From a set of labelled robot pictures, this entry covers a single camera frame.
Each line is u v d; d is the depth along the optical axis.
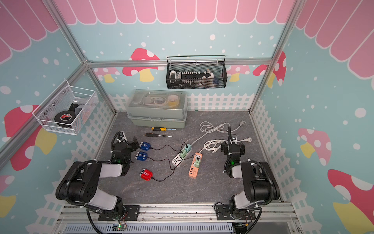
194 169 0.87
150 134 1.06
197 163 0.85
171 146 0.99
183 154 0.89
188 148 0.92
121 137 0.78
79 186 0.45
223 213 0.74
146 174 0.85
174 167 0.87
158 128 1.06
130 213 0.74
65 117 0.70
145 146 0.97
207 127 1.09
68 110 0.73
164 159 0.94
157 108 1.02
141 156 0.94
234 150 0.70
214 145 0.99
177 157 0.91
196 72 0.92
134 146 0.87
